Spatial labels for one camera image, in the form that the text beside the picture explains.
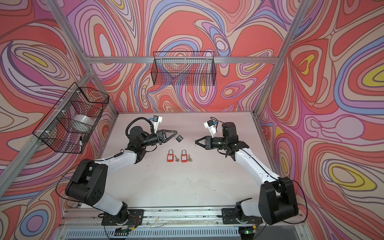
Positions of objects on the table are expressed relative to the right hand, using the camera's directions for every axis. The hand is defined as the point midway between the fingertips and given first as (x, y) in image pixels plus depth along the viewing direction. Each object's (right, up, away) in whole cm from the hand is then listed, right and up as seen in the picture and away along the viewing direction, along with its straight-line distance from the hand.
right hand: (197, 145), depth 77 cm
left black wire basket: (-61, +11, -8) cm, 62 cm away
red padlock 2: (-8, -9, +16) cm, 20 cm away
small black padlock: (-10, +4, -1) cm, 11 cm away
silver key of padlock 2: (-4, -11, +16) cm, 20 cm away
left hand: (-10, +6, -2) cm, 12 cm away
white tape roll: (-57, +13, -4) cm, 58 cm away
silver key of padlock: (-12, -11, +16) cm, 23 cm away
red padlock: (-17, -9, +16) cm, 25 cm away
